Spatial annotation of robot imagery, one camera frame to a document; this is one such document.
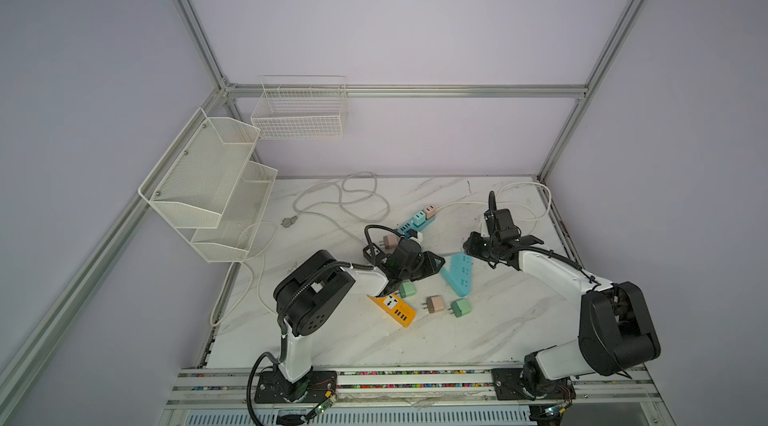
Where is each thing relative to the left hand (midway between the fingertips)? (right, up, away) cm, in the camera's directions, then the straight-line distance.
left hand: (442, 263), depth 90 cm
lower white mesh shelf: (-71, +6, +12) cm, 73 cm away
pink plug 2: (-3, -11, -4) cm, 12 cm away
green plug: (-11, -7, -2) cm, 13 cm away
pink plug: (-16, +6, +8) cm, 19 cm away
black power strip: (-21, +2, +6) cm, 22 cm away
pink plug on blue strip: (-2, +16, +12) cm, 20 cm away
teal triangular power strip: (+6, -3, 0) cm, 6 cm away
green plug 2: (+5, -12, -4) cm, 13 cm away
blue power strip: (-9, +11, +13) cm, 19 cm away
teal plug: (-6, +13, +11) cm, 18 cm away
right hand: (+7, +6, +1) cm, 9 cm away
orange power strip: (-15, -12, -6) cm, 20 cm away
